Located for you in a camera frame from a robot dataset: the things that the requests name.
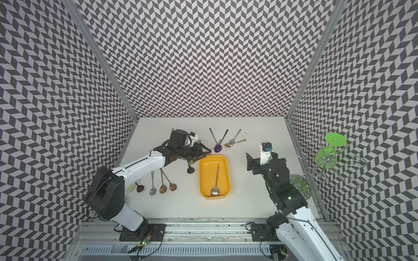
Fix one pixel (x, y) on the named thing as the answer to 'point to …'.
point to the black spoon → (191, 169)
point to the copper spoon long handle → (172, 186)
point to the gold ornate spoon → (227, 145)
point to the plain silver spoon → (215, 192)
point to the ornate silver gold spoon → (191, 161)
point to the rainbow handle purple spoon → (212, 134)
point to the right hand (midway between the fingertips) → (256, 155)
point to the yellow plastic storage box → (208, 173)
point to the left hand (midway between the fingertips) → (208, 154)
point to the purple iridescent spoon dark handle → (218, 147)
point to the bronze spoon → (163, 187)
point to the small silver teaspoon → (153, 190)
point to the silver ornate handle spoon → (231, 142)
